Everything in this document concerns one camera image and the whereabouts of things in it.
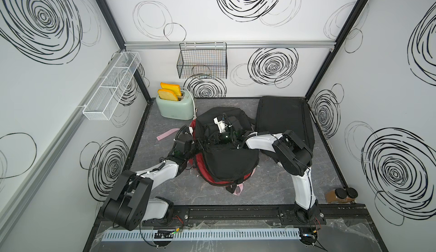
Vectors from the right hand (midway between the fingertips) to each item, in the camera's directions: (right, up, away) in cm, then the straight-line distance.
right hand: (207, 139), depth 90 cm
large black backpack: (+44, +13, +15) cm, 48 cm away
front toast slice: (-23, +25, +5) cm, 34 cm away
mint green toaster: (-16, +16, +12) cm, 26 cm away
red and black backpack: (+10, -9, -9) cm, 16 cm away
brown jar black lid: (+63, -20, -19) cm, 69 cm away
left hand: (0, -1, -1) cm, 1 cm away
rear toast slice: (-18, +28, +7) cm, 34 cm away
